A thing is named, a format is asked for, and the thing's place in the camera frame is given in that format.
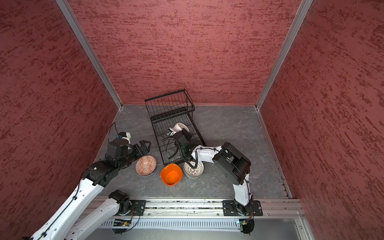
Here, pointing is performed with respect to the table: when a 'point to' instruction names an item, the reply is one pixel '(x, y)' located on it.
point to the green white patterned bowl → (193, 173)
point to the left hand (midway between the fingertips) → (145, 149)
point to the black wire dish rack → (165, 111)
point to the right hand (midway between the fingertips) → (182, 133)
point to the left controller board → (120, 222)
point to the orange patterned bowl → (146, 165)
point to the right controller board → (247, 225)
